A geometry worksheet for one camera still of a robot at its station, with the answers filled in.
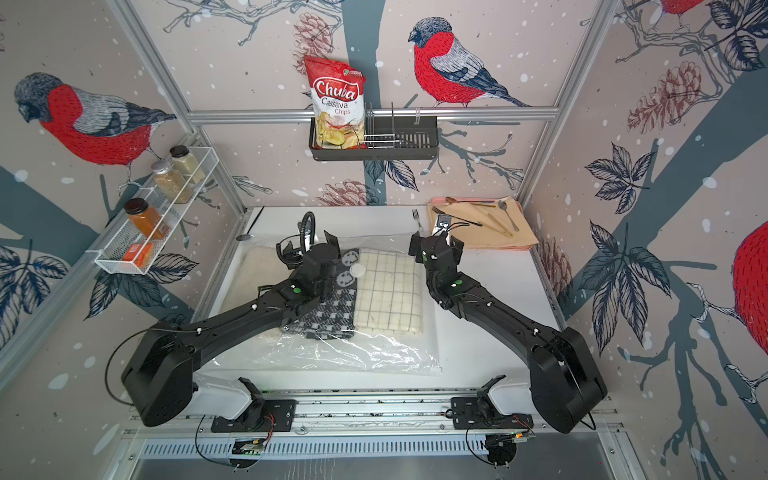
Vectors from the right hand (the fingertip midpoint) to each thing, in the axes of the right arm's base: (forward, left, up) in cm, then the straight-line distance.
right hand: (433, 232), depth 84 cm
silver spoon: (+34, -32, -21) cm, 52 cm away
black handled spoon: (+30, -5, -21) cm, 37 cm away
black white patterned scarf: (-18, +29, -19) cm, 39 cm away
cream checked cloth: (-10, +13, -19) cm, 25 cm away
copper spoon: (+35, -12, -21) cm, 43 cm away
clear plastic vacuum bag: (-27, +18, -22) cm, 39 cm away
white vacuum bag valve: (-5, +23, -14) cm, 27 cm away
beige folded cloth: (-2, +57, -17) cm, 59 cm away
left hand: (-4, +33, +3) cm, 33 cm away
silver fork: (+27, +4, -22) cm, 35 cm away
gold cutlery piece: (+20, -31, -22) cm, 43 cm away
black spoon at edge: (+14, +68, -20) cm, 72 cm away
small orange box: (-19, +67, +13) cm, 71 cm away
